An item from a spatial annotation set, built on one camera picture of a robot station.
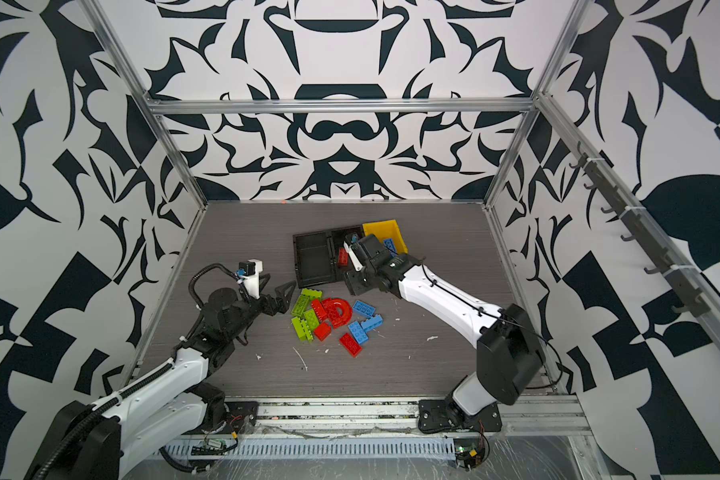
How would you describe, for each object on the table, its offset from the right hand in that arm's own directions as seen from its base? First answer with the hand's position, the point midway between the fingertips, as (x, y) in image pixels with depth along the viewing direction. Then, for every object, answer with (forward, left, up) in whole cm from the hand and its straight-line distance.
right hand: (355, 275), depth 83 cm
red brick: (+15, +5, -12) cm, 20 cm away
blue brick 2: (-9, -4, -13) cm, 16 cm away
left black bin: (+16, +15, -15) cm, 26 cm away
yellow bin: (+24, -11, -10) cm, 28 cm away
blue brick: (-4, -2, -13) cm, 14 cm away
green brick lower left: (-10, +16, -12) cm, 22 cm away
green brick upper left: (-3, +17, -13) cm, 21 cm away
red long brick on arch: (-3, +8, -13) cm, 16 cm away
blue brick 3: (-10, 0, -13) cm, 17 cm away
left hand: (-1, +20, +3) cm, 20 cm away
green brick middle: (-6, +14, -14) cm, 21 cm away
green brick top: (+2, +14, -12) cm, 19 cm away
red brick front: (-15, +1, -14) cm, 20 cm away
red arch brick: (-4, +3, -14) cm, 15 cm away
